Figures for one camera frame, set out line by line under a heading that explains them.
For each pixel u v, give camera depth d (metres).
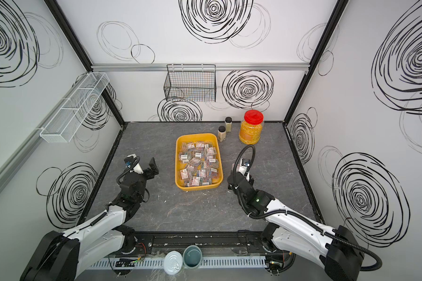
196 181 0.87
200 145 1.05
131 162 0.69
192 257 0.70
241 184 0.57
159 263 0.64
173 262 0.65
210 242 0.75
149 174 0.75
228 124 1.10
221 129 1.05
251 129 1.02
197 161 0.96
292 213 0.49
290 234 0.58
